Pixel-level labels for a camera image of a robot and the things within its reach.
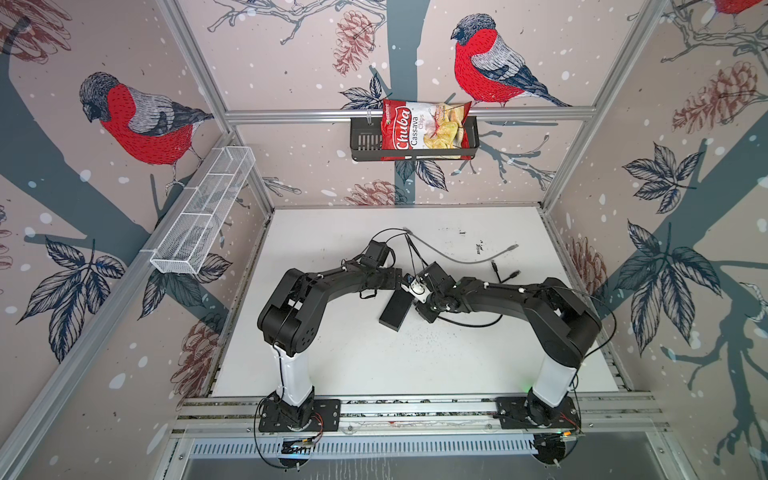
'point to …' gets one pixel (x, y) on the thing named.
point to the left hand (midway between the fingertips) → (394, 280)
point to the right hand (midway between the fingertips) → (417, 311)
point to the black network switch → (396, 309)
